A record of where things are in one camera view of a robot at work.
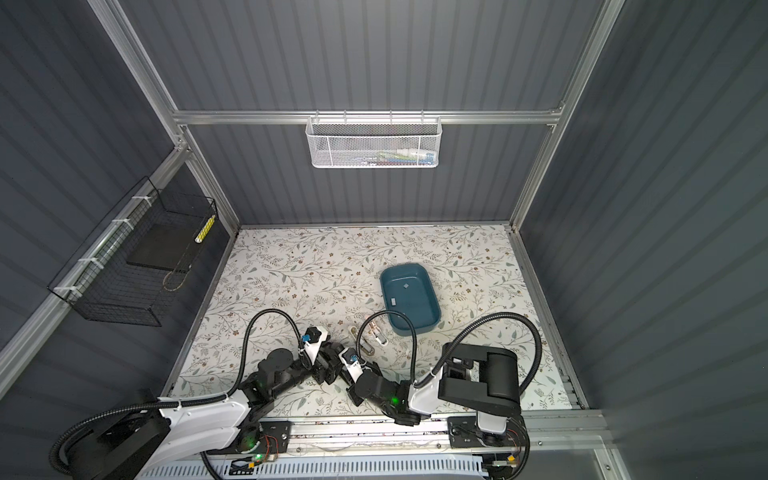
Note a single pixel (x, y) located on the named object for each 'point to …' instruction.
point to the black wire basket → (131, 268)
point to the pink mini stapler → (377, 333)
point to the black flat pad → (167, 246)
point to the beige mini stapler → (364, 344)
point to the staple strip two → (393, 300)
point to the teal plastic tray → (407, 289)
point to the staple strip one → (406, 286)
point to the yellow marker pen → (199, 238)
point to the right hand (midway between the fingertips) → (347, 374)
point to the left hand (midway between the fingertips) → (339, 347)
